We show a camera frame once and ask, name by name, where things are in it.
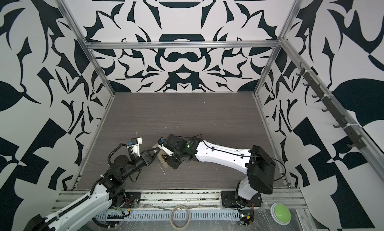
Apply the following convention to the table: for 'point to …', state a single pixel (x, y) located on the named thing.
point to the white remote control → (160, 156)
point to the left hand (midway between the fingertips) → (160, 147)
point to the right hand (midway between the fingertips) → (169, 160)
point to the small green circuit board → (245, 215)
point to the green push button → (280, 214)
